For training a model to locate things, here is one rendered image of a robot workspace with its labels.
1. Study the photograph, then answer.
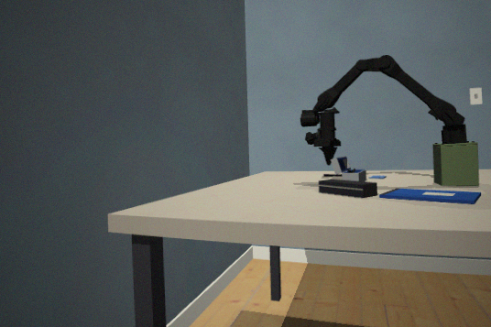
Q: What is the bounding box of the blue notebook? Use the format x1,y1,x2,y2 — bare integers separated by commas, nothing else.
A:
379,189,481,204

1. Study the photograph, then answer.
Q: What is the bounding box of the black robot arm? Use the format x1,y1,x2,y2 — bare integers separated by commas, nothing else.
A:
300,55,469,144

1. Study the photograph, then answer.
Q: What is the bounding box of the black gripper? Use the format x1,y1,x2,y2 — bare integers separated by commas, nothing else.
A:
313,125,341,165

